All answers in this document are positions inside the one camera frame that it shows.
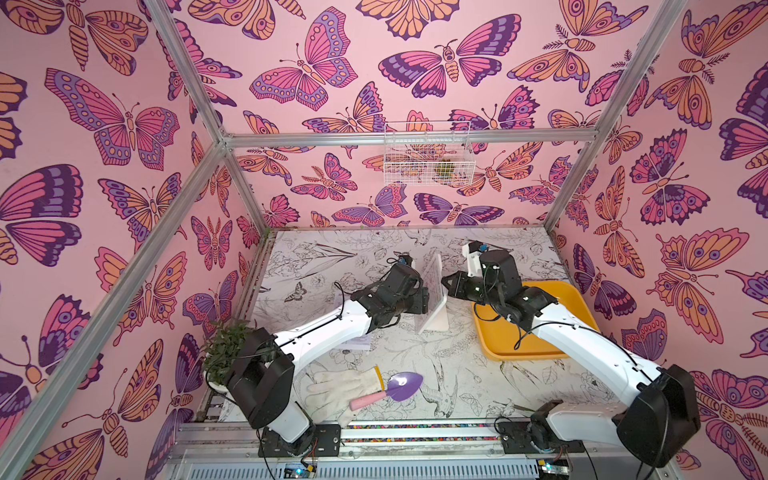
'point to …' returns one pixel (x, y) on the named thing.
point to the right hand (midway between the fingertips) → (443, 277)
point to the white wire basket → (429, 153)
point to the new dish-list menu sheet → (433, 279)
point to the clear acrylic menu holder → (437, 317)
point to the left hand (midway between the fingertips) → (424, 294)
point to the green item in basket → (445, 169)
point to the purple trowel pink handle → (399, 387)
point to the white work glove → (331, 395)
